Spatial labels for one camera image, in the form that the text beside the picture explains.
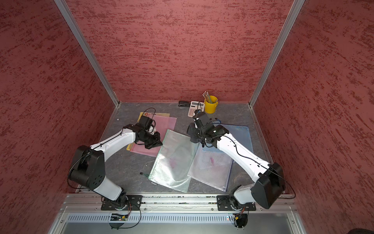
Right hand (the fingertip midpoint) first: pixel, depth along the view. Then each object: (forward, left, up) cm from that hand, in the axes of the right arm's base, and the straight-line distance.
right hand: (193, 133), depth 80 cm
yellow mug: (+33, -14, -16) cm, 40 cm away
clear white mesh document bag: (-12, -11, -20) cm, 25 cm away
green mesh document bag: (-10, +13, -14) cm, 22 cm away
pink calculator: (+38, -2, -17) cm, 41 cm away
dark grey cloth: (+9, +1, -12) cm, 15 cm away
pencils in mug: (+35, -11, -5) cm, 37 cm away
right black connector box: (-39, -23, -21) cm, 50 cm away
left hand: (-2, +19, -10) cm, 22 cm away
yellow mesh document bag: (-12, +28, +11) cm, 33 cm away
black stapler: (+40, +7, -16) cm, 43 cm away
